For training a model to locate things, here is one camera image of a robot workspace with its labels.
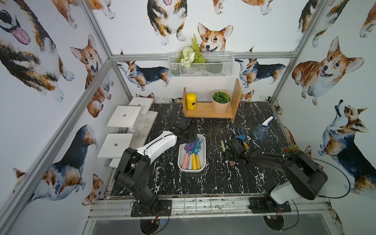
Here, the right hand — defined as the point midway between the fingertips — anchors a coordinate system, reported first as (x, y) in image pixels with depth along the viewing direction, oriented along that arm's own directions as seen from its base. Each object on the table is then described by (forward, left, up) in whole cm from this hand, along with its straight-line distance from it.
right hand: (230, 152), depth 93 cm
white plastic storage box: (-1, +31, +1) cm, 31 cm away
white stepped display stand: (+7, +55, +23) cm, 60 cm away
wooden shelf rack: (+30, +15, +7) cm, 35 cm away
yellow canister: (+31, +25, +16) cm, 42 cm away
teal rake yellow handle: (-1, +24, +4) cm, 24 cm away
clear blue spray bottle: (+10, -20, +8) cm, 23 cm away
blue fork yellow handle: (0, +21, +4) cm, 21 cm away
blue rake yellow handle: (+11, -10, -1) cm, 15 cm away
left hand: (+7, +25, +10) cm, 28 cm away
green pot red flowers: (-5, -30, +12) cm, 33 cm away
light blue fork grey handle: (-9, +25, +3) cm, 27 cm away
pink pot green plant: (+28, +5, +18) cm, 34 cm away
